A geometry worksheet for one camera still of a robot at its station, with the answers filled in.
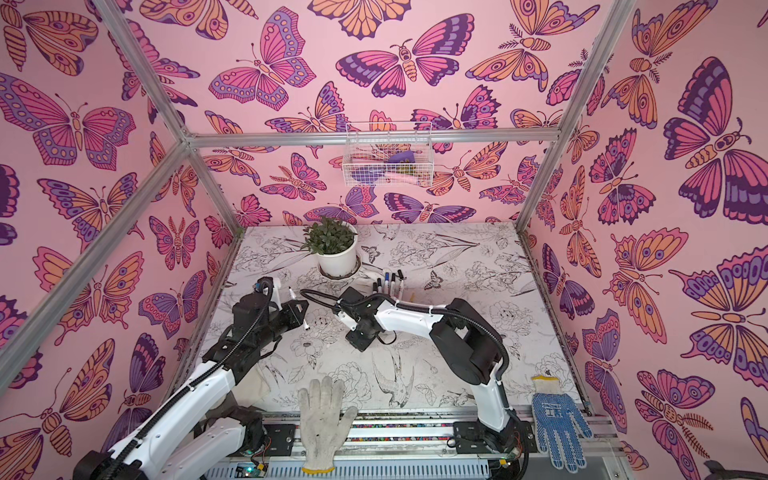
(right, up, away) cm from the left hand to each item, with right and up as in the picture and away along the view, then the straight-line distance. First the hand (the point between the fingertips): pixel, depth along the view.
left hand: (309, 300), depth 82 cm
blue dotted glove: (+64, -29, -5) cm, 71 cm away
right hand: (+13, -12, +9) cm, 20 cm away
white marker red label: (+21, +3, +20) cm, 29 cm away
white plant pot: (+6, +10, +22) cm, 25 cm away
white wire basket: (+21, +45, +14) cm, 52 cm away
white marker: (+18, +1, +19) cm, 26 cm away
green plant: (+3, +18, +11) cm, 21 cm away
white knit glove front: (+5, -31, -5) cm, 32 cm away
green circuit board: (-12, -40, -9) cm, 43 cm away
